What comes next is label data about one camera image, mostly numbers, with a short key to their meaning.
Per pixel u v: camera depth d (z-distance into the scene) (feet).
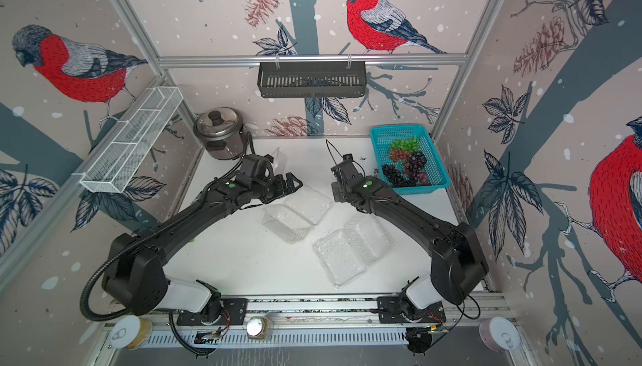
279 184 2.39
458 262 1.37
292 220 3.04
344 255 2.79
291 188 2.43
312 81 3.44
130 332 2.14
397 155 3.59
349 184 2.08
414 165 3.33
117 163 2.38
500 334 2.16
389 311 2.40
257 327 2.05
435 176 3.28
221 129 3.31
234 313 2.41
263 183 2.28
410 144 3.72
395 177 3.33
